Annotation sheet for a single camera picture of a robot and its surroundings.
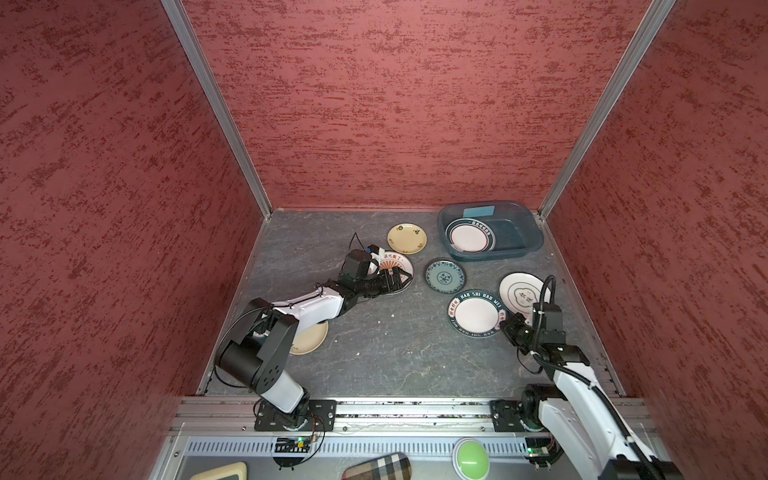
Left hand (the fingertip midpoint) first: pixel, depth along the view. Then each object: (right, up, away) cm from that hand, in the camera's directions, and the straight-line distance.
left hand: (402, 285), depth 88 cm
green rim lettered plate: (+23, -9, +3) cm, 25 cm away
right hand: (+27, -12, -2) cm, 30 cm away
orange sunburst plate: (-2, +7, +18) cm, 20 cm away
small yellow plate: (+3, +14, +24) cm, 28 cm away
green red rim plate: (+27, +15, +24) cm, 39 cm away
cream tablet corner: (-41, -39, -22) cm, 61 cm away
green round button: (+15, -37, -21) cm, 45 cm away
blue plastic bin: (+46, +17, +28) cm, 57 cm away
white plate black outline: (+40, -4, +9) cm, 41 cm away
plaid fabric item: (-2, -37, -23) cm, 43 cm away
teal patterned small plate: (+16, +1, +14) cm, 21 cm away
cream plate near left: (-28, -17, +2) cm, 33 cm away
